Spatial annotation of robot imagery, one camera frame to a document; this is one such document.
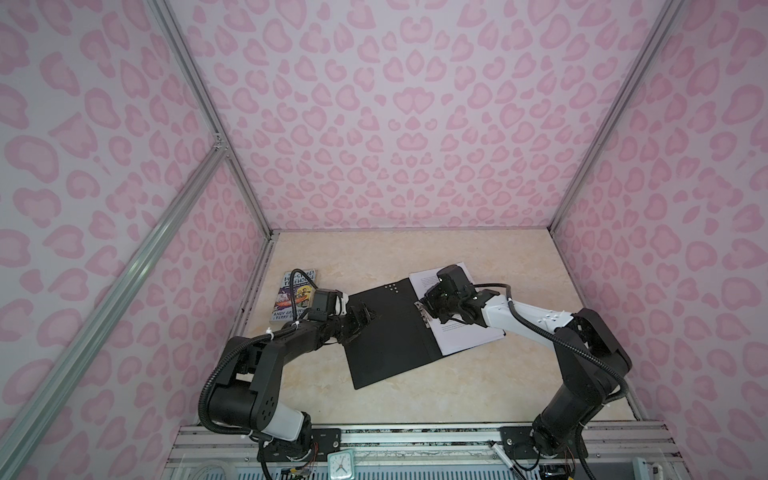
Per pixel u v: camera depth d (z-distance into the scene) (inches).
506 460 27.7
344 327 31.1
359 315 32.4
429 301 31.8
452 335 35.7
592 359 16.3
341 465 27.2
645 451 28.5
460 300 27.3
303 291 39.5
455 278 27.7
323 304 28.9
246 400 17.2
